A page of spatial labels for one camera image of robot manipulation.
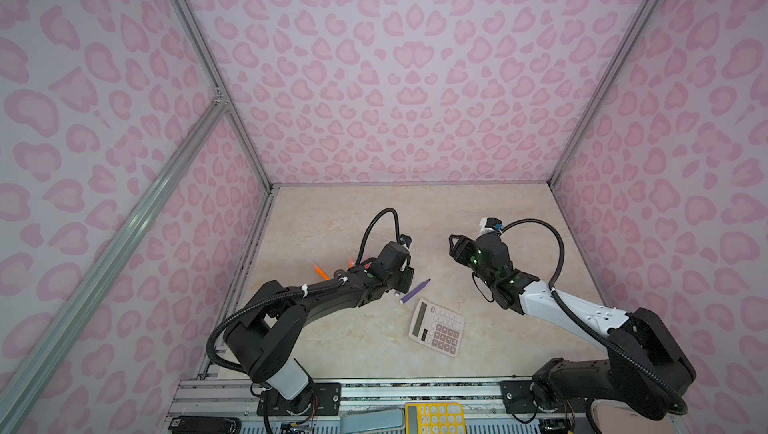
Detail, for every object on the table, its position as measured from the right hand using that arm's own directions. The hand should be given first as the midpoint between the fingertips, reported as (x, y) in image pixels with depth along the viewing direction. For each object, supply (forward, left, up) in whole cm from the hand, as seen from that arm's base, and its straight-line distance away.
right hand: (456, 237), depth 85 cm
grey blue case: (-42, +17, -13) cm, 47 cm away
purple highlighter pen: (-11, +12, -15) cm, 22 cm away
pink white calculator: (-20, +5, -14) cm, 26 cm away
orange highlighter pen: (-15, +27, +9) cm, 32 cm away
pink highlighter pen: (-15, +23, +10) cm, 29 cm away
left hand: (-5, +13, -8) cm, 16 cm away
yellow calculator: (-41, +7, -14) cm, 44 cm away
